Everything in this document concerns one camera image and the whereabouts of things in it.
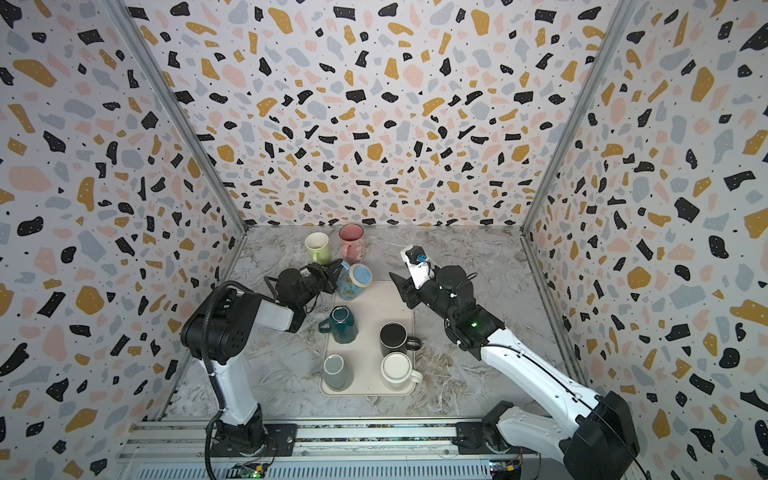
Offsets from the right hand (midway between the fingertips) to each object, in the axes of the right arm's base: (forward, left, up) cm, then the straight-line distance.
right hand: (396, 263), depth 71 cm
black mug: (-9, +1, -22) cm, 24 cm away
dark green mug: (-6, +16, -22) cm, 27 cm away
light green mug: (+24, +28, -22) cm, 43 cm away
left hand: (+13, +16, -13) cm, 25 cm away
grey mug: (-19, +16, -20) cm, 32 cm away
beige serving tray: (+8, +7, -32) cm, 34 cm away
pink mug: (+24, +16, -22) cm, 36 cm away
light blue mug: (+7, +14, -18) cm, 24 cm away
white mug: (-17, 0, -23) cm, 29 cm away
